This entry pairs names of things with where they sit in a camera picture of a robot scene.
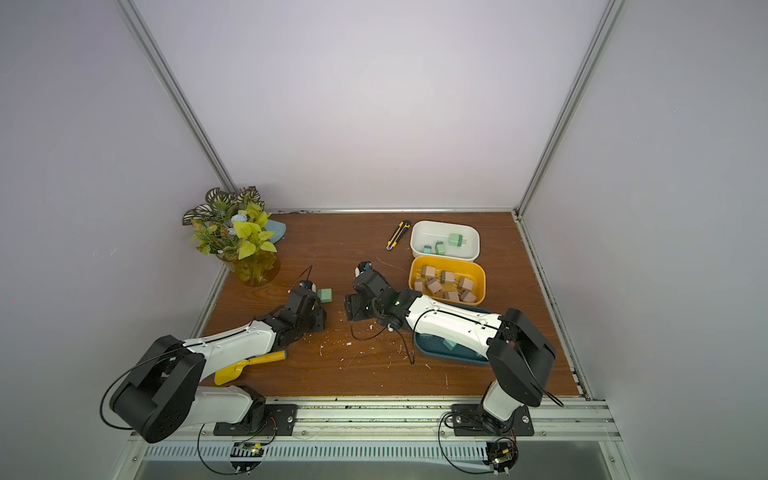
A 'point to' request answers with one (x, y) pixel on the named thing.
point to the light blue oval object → (279, 229)
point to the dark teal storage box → (443, 347)
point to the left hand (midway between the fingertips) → (326, 313)
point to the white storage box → (447, 239)
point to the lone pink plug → (418, 285)
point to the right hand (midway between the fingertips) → (352, 296)
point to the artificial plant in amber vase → (231, 225)
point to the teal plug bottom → (449, 344)
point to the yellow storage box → (462, 268)
